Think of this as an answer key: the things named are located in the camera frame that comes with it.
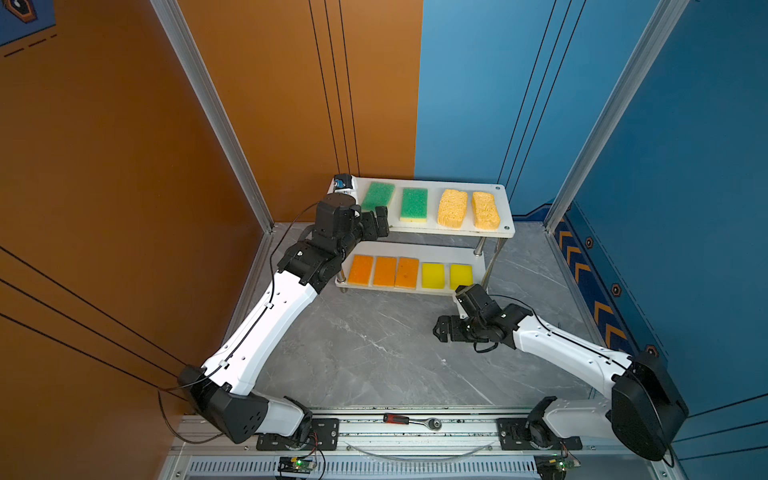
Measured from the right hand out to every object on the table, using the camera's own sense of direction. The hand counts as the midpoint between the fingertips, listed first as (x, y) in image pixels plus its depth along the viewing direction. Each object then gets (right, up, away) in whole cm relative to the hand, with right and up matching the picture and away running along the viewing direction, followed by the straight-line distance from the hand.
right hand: (445, 332), depth 84 cm
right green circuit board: (+24, -29, -13) cm, 40 cm away
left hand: (-20, +33, -14) cm, 41 cm away
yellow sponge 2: (+7, +15, +14) cm, 22 cm away
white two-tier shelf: (+15, +21, +19) cm, 32 cm away
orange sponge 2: (-10, +15, +13) cm, 22 cm away
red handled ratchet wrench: (-4, -20, -10) cm, 23 cm away
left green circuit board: (-38, -28, -13) cm, 49 cm away
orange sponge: (-17, +16, +14) cm, 28 cm away
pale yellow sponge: (-26, +17, +13) cm, 33 cm away
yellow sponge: (-2, +15, +13) cm, 20 cm away
